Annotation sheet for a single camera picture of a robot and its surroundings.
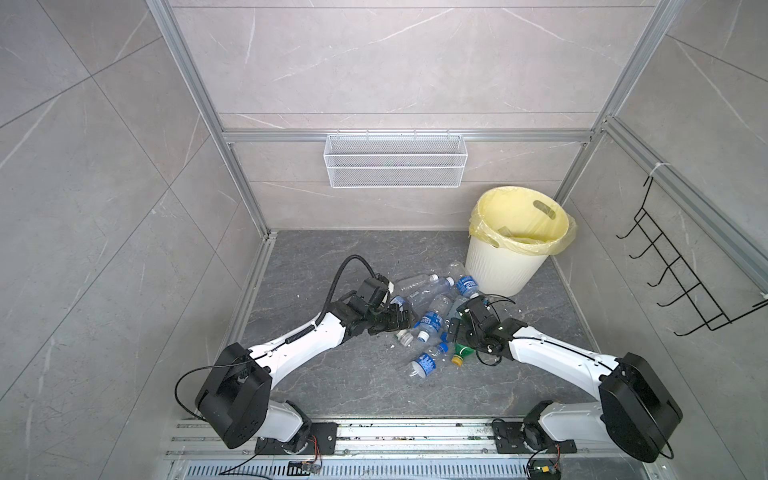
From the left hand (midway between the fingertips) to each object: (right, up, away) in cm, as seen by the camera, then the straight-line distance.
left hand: (407, 314), depth 82 cm
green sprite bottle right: (+15, -11, +3) cm, 19 cm away
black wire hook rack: (+60, +7, -18) cm, 63 cm away
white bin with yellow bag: (+38, +24, +20) cm, 49 cm away
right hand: (+16, -7, +7) cm, 19 cm away
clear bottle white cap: (+2, +6, +17) cm, 18 cm away
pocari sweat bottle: (+8, -2, +7) cm, 11 cm away
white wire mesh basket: (-14, +49, +19) cm, 55 cm away
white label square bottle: (-1, -8, +5) cm, 9 cm away
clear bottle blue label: (+20, +7, +16) cm, 27 cm away
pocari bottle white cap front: (+6, -12, 0) cm, 14 cm away
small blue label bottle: (-2, +2, +13) cm, 13 cm away
